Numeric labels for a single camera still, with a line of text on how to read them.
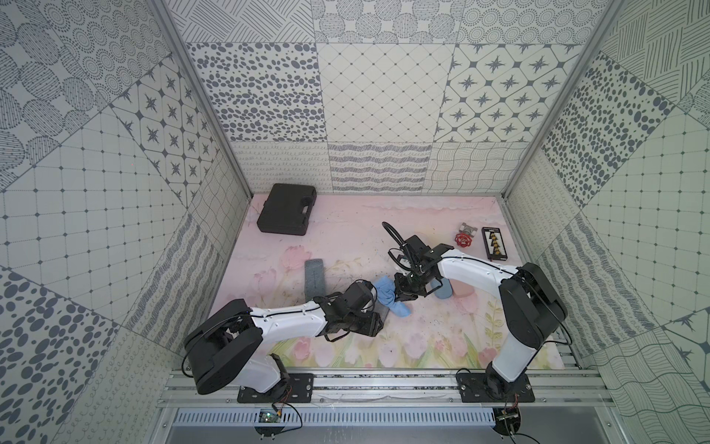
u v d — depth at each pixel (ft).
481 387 2.40
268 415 2.35
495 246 3.40
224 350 1.41
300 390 2.41
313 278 3.04
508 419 2.40
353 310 2.20
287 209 3.64
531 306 1.54
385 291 2.75
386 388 2.49
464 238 3.33
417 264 2.37
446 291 2.95
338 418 2.30
